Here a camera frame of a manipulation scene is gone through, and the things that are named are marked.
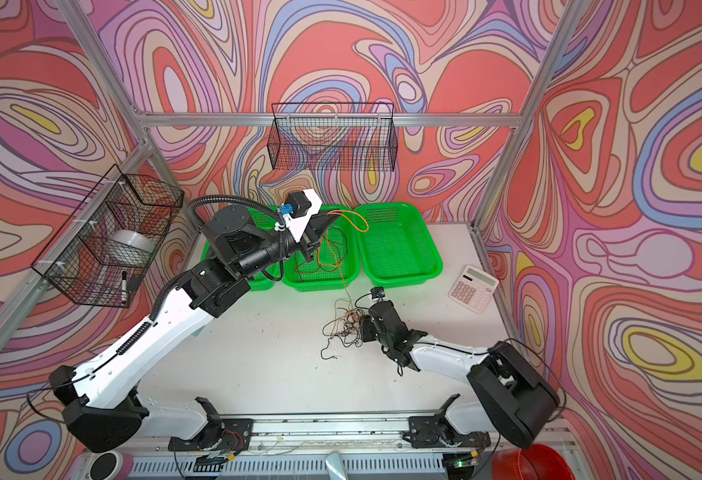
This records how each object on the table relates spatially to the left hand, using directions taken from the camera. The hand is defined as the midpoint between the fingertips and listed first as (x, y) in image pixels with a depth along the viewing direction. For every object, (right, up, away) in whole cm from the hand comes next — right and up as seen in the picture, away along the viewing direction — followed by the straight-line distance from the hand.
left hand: (338, 209), depth 55 cm
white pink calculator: (+43, -20, +44) cm, 65 cm away
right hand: (+7, -29, +34) cm, 46 cm away
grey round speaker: (-52, -56, +11) cm, 77 cm away
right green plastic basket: (+20, -6, +59) cm, 63 cm away
